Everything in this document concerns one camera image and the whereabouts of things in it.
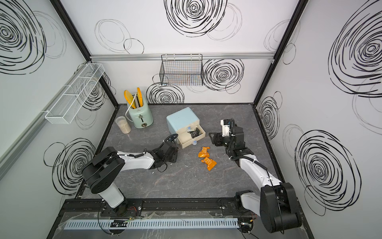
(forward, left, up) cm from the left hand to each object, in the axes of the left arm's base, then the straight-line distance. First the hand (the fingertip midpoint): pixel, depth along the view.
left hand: (174, 153), depth 94 cm
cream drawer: (+7, -6, +6) cm, 12 cm away
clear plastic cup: (+16, +35, +8) cm, 39 cm away
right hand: (+5, -23, +17) cm, 29 cm away
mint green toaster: (+19, +22, +13) cm, 32 cm away
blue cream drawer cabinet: (+15, -5, +14) cm, 21 cm away
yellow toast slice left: (+28, +31, +20) cm, 47 cm away
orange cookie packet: (0, -19, +1) cm, 19 cm away
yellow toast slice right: (+29, +24, +21) cm, 43 cm away
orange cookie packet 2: (-6, -22, +1) cm, 23 cm away
